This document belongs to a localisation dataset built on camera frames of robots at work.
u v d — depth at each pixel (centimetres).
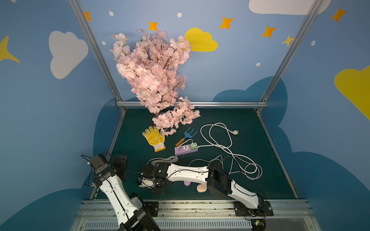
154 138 102
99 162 58
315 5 69
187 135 105
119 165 68
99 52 86
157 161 89
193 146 92
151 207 77
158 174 60
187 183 82
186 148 96
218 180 54
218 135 105
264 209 68
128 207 43
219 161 91
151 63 73
